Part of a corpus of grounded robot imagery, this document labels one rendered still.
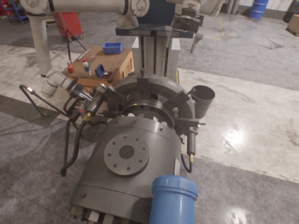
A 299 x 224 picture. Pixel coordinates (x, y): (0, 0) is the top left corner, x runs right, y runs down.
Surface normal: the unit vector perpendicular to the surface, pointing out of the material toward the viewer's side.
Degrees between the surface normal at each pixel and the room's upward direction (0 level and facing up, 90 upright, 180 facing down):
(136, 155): 0
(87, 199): 23
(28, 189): 0
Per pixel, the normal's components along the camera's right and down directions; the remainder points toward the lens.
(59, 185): 0.00, -0.67
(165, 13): -0.10, 0.73
